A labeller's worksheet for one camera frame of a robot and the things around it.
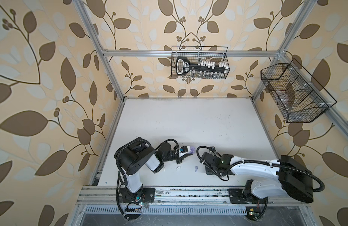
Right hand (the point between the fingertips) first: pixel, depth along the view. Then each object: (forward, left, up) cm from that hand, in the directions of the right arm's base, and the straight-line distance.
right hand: (209, 170), depth 83 cm
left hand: (+10, +10, +7) cm, 16 cm away
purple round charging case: (+5, +11, +19) cm, 22 cm away
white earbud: (+2, +18, 0) cm, 19 cm away
